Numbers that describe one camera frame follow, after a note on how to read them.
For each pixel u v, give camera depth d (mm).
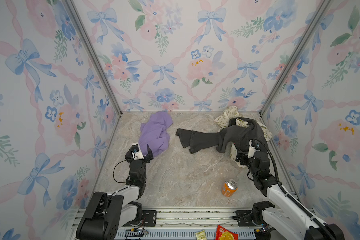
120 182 658
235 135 893
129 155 764
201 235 689
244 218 731
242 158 750
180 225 732
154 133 1028
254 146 701
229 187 733
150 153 797
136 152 711
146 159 770
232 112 1071
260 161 624
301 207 472
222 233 692
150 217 741
